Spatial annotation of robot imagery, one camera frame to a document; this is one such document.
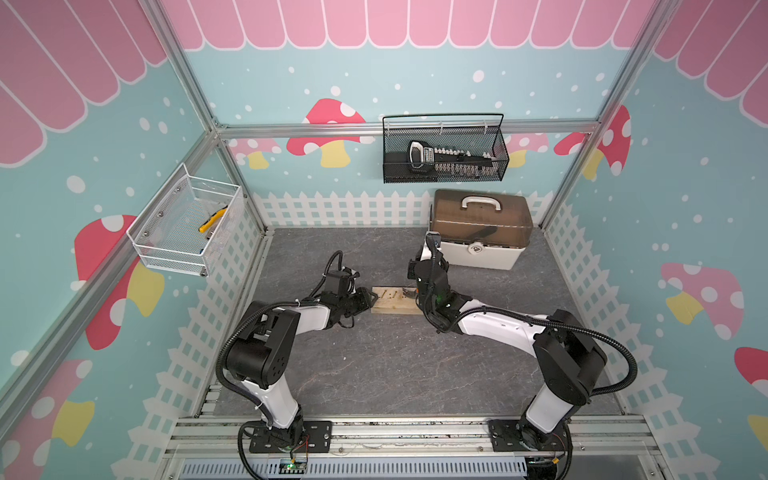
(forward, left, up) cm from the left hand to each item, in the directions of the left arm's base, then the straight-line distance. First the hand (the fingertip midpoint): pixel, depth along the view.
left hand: (375, 302), depth 96 cm
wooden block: (+1, -6, 0) cm, 6 cm away
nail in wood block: (+2, -6, +2) cm, 7 cm away
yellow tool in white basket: (+6, +40, +30) cm, 51 cm away
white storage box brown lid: (+18, -34, +16) cm, 41 cm away
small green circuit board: (-44, +18, -4) cm, 47 cm away
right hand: (+6, -14, +20) cm, 25 cm away
